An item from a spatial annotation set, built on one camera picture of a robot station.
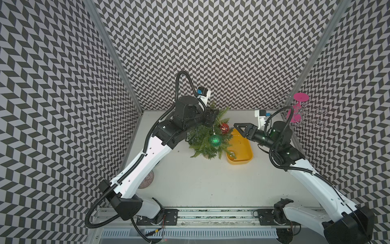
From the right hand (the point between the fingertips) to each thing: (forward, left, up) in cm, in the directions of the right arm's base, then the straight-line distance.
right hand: (236, 129), depth 70 cm
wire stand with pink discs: (+10, -34, +1) cm, 35 cm away
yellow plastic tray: (+4, -8, -29) cm, 31 cm away
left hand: (+2, +10, +9) cm, 14 cm away
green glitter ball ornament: (-7, +10, +1) cm, 12 cm away
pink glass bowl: (-14, +46, -28) cm, 56 cm away
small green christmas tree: (-3, +17, -2) cm, 18 cm away
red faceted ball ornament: (0, +5, 0) cm, 5 cm away
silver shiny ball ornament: (+1, -2, -27) cm, 27 cm away
